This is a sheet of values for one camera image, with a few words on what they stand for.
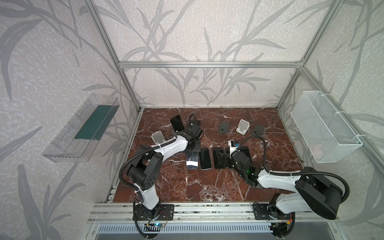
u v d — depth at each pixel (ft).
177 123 2.99
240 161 2.11
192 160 2.92
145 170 1.54
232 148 2.47
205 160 3.00
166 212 2.39
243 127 3.37
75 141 2.08
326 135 2.06
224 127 3.44
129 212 2.46
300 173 1.61
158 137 3.14
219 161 2.53
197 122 3.41
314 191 1.41
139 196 1.75
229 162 2.48
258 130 3.40
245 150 3.22
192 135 2.41
